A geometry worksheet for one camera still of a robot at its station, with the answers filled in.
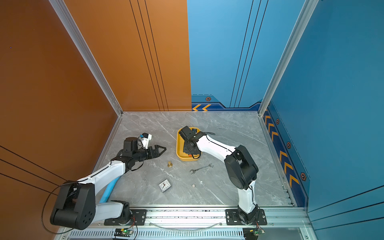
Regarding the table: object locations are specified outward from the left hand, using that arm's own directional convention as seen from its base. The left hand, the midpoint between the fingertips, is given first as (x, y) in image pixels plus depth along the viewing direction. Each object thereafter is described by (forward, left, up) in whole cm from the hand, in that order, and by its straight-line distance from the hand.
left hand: (161, 149), depth 87 cm
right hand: (+2, -15, -4) cm, 15 cm away
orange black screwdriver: (-2, -17, -3) cm, 17 cm away
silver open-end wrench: (-8, -22, -11) cm, 26 cm away
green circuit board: (-39, +14, -12) cm, 43 cm away
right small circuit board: (-39, -47, -11) cm, 62 cm away
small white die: (-18, -19, -10) cm, 28 cm away
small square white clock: (-18, -3, -8) cm, 20 cm away
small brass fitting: (-6, -4, -9) cm, 12 cm away
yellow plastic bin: (+8, -9, -8) cm, 14 cm away
